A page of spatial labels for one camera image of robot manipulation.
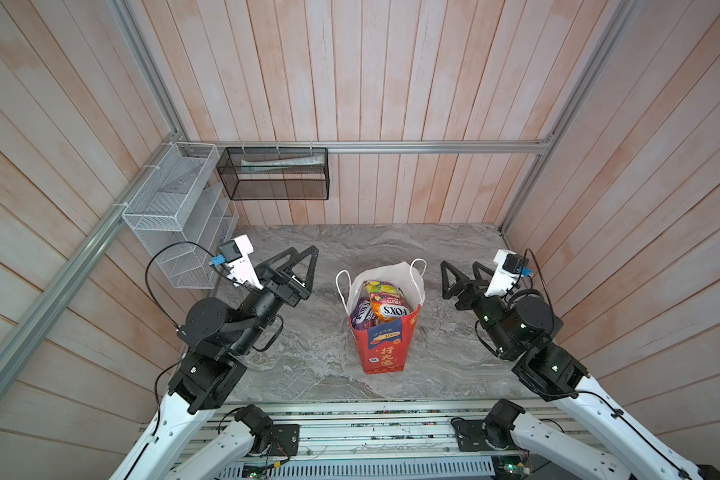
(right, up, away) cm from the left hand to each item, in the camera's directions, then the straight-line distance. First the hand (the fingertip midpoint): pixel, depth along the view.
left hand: (311, 258), depth 53 cm
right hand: (+30, -1, +10) cm, 32 cm away
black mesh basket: (-19, +29, +45) cm, 57 cm away
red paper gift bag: (+15, -23, +20) cm, 34 cm away
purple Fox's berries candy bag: (+10, -15, +23) cm, 29 cm away
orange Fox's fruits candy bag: (+16, -11, +23) cm, 31 cm away
